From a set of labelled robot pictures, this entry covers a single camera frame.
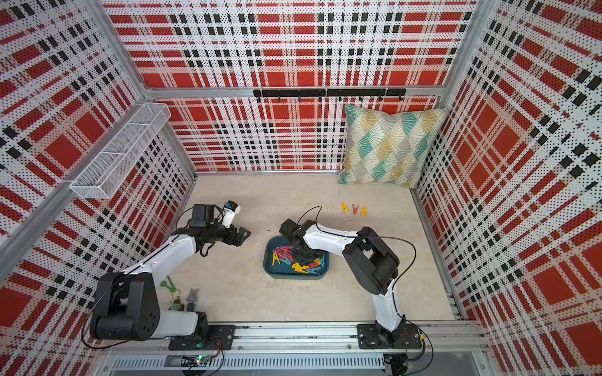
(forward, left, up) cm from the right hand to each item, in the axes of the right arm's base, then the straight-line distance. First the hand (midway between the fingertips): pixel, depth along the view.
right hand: (314, 255), depth 91 cm
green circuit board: (-34, +34, +1) cm, 48 cm away
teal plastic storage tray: (-2, +13, 0) cm, 13 cm away
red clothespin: (+23, -19, -3) cm, 30 cm away
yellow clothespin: (+25, -14, -2) cm, 28 cm away
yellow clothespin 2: (+23, -23, -2) cm, 33 cm away
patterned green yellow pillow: (+35, -31, +24) cm, 52 cm away
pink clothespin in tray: (+2, +12, -1) cm, 12 cm away
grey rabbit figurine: (-16, +44, 0) cm, 46 cm away
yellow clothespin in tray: (-5, +6, 0) cm, 8 cm away
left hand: (+8, +28, +7) cm, 30 cm away
